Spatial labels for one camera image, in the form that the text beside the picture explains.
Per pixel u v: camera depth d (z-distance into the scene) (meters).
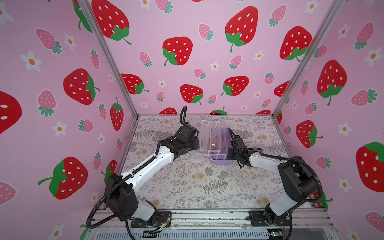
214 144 0.89
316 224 0.73
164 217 0.75
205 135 0.97
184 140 0.60
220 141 0.87
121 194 0.40
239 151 0.73
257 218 0.73
